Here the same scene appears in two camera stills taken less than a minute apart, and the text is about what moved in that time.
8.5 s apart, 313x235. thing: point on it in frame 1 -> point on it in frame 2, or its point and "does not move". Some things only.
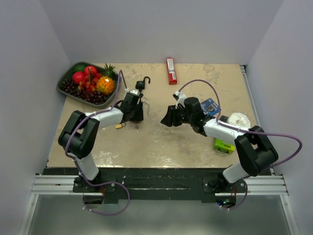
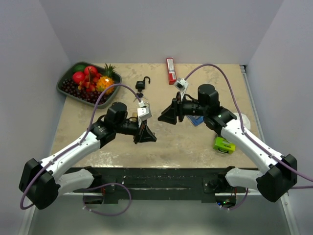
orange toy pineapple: [106, 84] does not move
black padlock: [140, 84] does not move
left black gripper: [139, 116] -> [145, 135]
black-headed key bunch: [141, 95] does not move
